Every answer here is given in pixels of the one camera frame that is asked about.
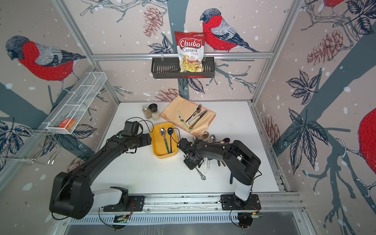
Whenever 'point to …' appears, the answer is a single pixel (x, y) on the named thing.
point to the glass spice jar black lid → (153, 108)
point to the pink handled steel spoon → (213, 138)
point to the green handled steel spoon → (163, 132)
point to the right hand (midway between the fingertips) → (193, 164)
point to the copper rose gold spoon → (205, 135)
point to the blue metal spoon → (170, 131)
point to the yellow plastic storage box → (158, 144)
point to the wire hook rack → (28, 144)
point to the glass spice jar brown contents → (146, 111)
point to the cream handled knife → (180, 117)
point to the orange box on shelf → (67, 124)
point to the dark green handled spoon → (231, 178)
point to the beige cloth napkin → (188, 115)
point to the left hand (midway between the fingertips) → (148, 137)
